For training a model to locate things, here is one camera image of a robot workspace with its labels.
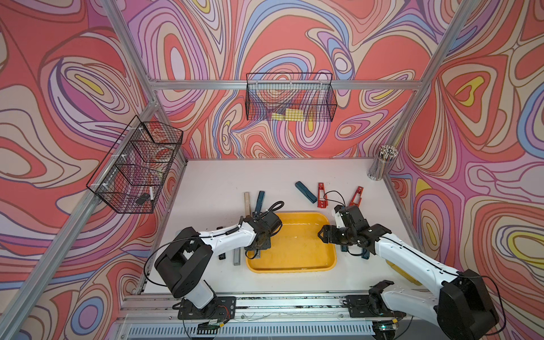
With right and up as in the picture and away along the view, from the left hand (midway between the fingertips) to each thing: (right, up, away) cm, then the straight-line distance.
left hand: (264, 245), depth 88 cm
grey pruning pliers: (-11, -3, -5) cm, 12 cm away
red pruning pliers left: (+28, +16, +14) cm, 35 cm away
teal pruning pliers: (-3, +18, +12) cm, 22 cm away
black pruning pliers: (-17, -3, -4) cm, 18 cm away
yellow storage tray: (+14, -1, +1) cm, 14 cm away
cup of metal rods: (+57, +34, +17) cm, 68 cm away
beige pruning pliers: (-9, +16, +11) cm, 22 cm away
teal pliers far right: (+37, +1, -13) cm, 39 cm away
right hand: (+26, +3, -4) cm, 26 cm away
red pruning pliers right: (+47, +23, +17) cm, 55 cm away
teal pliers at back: (+20, +21, +16) cm, 34 cm away
